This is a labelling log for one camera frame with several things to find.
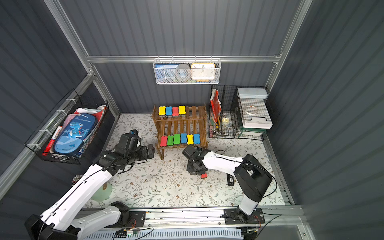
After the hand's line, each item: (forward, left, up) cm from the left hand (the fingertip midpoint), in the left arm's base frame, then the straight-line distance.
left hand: (146, 150), depth 76 cm
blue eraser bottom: (+10, -18, -4) cm, 21 cm away
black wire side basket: (+17, +38, +14) cm, 44 cm away
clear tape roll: (+30, -62, 0) cm, 68 cm away
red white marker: (-3, +38, +13) cm, 40 cm away
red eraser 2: (+9, -7, -6) cm, 12 cm away
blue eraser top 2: (-8, -24, -9) cm, 27 cm away
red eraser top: (+20, -14, +8) cm, 26 cm away
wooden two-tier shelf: (+16, -16, -6) cm, 23 cm away
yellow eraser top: (+21, -18, +8) cm, 29 cm away
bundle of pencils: (-14, +31, -3) cm, 34 cm away
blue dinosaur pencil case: (-3, +27, +14) cm, 31 cm away
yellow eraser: (+21, -7, +8) cm, 23 cm away
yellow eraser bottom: (+9, -22, -4) cm, 24 cm away
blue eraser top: (+21, -10, +8) cm, 25 cm away
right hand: (-2, -24, -17) cm, 30 cm away
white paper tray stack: (+43, -68, 0) cm, 81 cm away
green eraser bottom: (+9, -11, -4) cm, 14 cm away
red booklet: (+47, -42, -12) cm, 64 cm away
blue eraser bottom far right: (+10, -26, -4) cm, 28 cm away
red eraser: (-7, -30, -19) cm, 36 cm away
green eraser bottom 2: (+9, -15, -4) cm, 18 cm away
